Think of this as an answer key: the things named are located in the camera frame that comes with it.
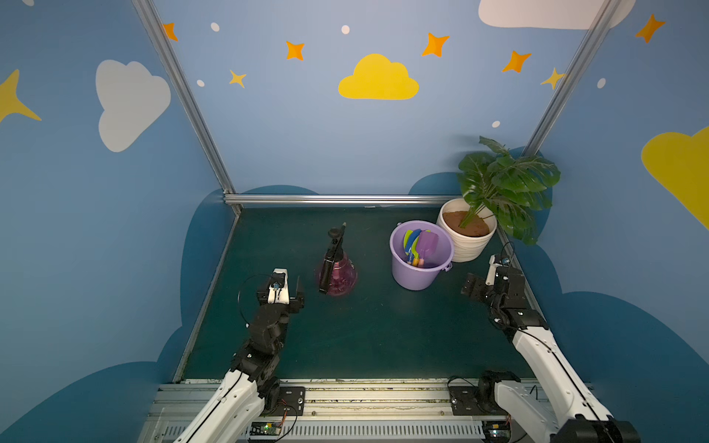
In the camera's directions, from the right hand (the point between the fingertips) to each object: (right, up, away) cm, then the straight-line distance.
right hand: (483, 277), depth 85 cm
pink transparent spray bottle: (-46, -1, +9) cm, 47 cm away
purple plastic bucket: (-21, -1, +11) cm, 23 cm away
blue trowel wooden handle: (-20, +12, +11) cm, 26 cm away
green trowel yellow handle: (-22, +13, +11) cm, 28 cm away
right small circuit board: (-2, -39, -13) cm, 41 cm away
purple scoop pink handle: (-15, +10, +11) cm, 21 cm away
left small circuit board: (-64, -38, -13) cm, 76 cm away
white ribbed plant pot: (+3, +16, +16) cm, 23 cm away
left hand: (-61, +2, -7) cm, 61 cm away
